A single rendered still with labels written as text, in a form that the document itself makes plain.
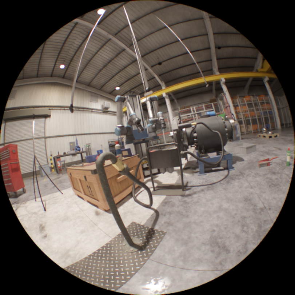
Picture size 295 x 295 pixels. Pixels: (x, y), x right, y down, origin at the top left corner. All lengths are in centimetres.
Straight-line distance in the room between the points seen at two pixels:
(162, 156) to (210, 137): 86
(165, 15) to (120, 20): 276
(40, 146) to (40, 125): 157
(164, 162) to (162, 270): 98
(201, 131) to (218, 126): 30
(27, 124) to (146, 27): 1070
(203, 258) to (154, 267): 25
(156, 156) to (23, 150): 889
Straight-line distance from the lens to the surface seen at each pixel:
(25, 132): 927
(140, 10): 802
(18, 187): 318
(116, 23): 816
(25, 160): 895
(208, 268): 63
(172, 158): 105
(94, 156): 176
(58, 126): 919
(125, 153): 134
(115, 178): 108
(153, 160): 112
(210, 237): 71
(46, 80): 1119
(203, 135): 158
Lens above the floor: 60
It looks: 2 degrees down
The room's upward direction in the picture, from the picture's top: 10 degrees counter-clockwise
